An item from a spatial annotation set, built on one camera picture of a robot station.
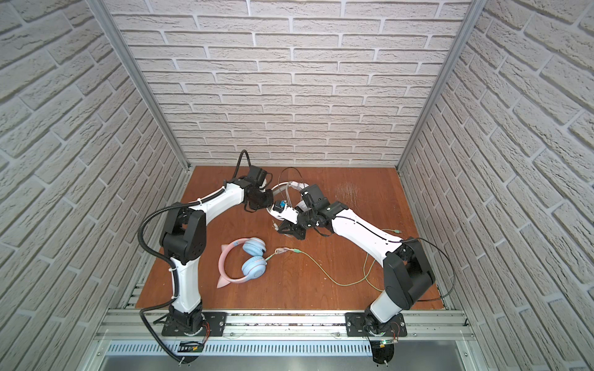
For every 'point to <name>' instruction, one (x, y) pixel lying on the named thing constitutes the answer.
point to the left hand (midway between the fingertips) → (274, 199)
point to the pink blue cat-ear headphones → (253, 267)
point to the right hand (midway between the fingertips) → (282, 226)
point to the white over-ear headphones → (296, 185)
